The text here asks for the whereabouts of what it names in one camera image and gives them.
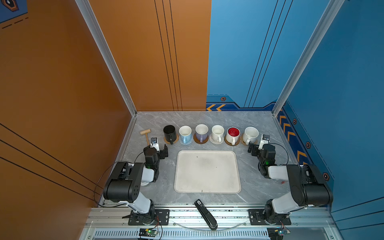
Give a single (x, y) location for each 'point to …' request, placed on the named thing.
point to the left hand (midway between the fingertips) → (157, 144)
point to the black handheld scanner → (207, 215)
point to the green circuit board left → (147, 232)
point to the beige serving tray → (207, 171)
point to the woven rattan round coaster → (176, 140)
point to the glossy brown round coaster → (197, 141)
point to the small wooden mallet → (145, 132)
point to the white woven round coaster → (214, 142)
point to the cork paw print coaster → (242, 140)
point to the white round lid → (144, 182)
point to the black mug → (170, 133)
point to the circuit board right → (277, 233)
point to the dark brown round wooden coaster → (230, 144)
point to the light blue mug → (185, 133)
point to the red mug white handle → (233, 135)
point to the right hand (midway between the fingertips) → (257, 143)
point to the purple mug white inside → (201, 131)
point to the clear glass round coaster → (191, 141)
